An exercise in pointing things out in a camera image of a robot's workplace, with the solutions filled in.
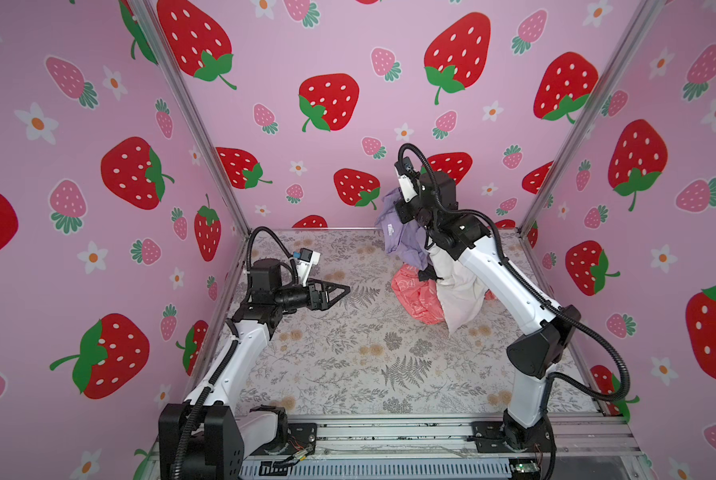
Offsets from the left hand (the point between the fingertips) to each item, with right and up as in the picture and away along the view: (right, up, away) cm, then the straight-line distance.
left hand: (341, 289), depth 75 cm
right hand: (+15, +27, 0) cm, 31 cm away
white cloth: (+34, -2, +11) cm, 36 cm away
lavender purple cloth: (+18, +13, +9) cm, 24 cm away
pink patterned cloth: (+24, -5, +23) cm, 34 cm away
